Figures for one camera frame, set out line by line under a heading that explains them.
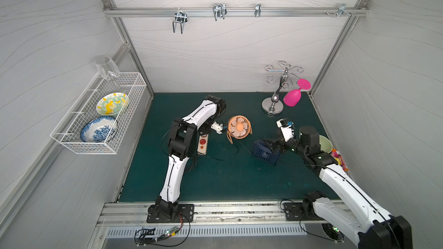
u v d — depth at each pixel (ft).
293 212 2.41
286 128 2.23
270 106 3.70
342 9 2.51
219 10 2.50
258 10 2.51
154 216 2.39
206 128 2.77
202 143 3.05
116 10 2.62
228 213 2.46
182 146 1.91
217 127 2.92
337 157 2.74
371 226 1.30
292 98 3.20
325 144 3.15
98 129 2.06
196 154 2.95
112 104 2.31
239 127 3.06
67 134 1.81
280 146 2.29
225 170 2.96
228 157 2.96
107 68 2.10
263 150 2.65
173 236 2.24
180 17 2.57
